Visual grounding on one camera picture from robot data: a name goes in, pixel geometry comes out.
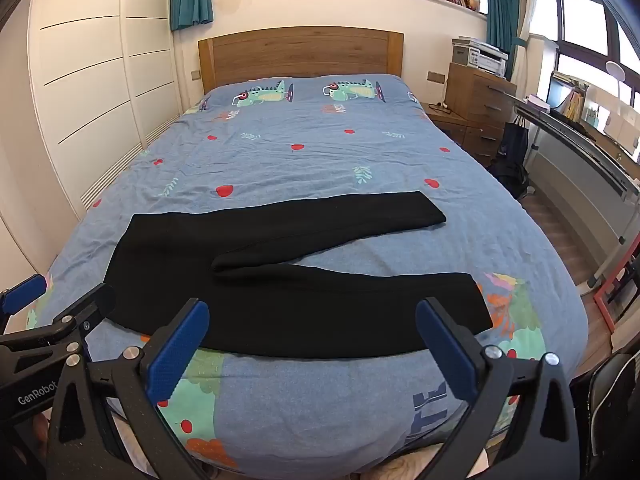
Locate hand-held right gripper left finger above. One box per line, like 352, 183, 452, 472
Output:
46, 298, 211, 480

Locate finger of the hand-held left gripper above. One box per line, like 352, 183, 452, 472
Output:
0, 274, 48, 318
0, 282, 118, 375

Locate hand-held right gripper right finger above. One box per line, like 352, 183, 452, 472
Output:
416, 297, 581, 480

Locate black pants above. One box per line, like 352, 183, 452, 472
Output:
102, 191, 493, 359

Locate black chair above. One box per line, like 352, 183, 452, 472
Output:
570, 350, 640, 480

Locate black backpack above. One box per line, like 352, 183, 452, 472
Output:
487, 160, 531, 201

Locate wooden nightstand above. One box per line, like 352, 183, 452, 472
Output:
420, 102, 506, 166

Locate black bag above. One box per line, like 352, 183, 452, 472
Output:
500, 120, 530, 166

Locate grey desk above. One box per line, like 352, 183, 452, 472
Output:
505, 92, 640, 301

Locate white wardrobe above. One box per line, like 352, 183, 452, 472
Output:
27, 0, 183, 221

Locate wooden dresser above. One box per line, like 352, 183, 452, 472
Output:
444, 62, 518, 133

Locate computer monitor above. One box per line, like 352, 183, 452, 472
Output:
546, 71, 576, 111

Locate white printer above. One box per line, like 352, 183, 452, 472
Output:
452, 37, 510, 78

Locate wooden headboard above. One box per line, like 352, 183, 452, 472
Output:
198, 26, 405, 96

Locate dark framed window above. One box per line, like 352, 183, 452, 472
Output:
530, 0, 640, 91

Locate white round desk lamp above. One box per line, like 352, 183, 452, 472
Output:
605, 60, 626, 101

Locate red metal frame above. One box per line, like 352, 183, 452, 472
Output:
594, 260, 640, 332

